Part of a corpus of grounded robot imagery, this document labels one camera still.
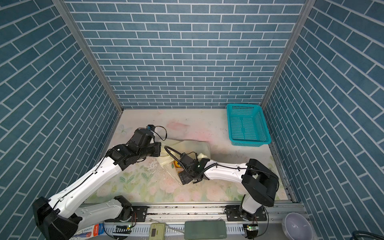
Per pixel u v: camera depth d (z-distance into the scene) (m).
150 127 0.68
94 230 0.68
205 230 0.71
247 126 1.12
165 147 0.68
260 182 0.44
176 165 0.67
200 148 0.85
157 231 0.68
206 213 0.76
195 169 0.63
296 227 0.71
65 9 0.71
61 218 0.38
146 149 0.58
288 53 0.87
